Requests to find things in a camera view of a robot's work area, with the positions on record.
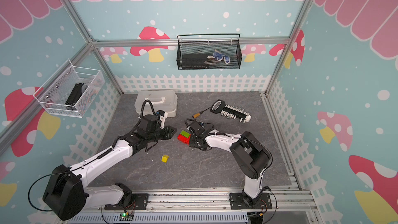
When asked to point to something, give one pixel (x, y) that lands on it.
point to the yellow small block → (165, 158)
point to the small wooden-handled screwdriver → (198, 114)
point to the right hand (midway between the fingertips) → (192, 143)
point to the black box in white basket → (74, 96)
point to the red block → (184, 139)
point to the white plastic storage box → (162, 100)
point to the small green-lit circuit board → (124, 216)
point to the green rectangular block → (185, 133)
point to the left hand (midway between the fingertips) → (175, 132)
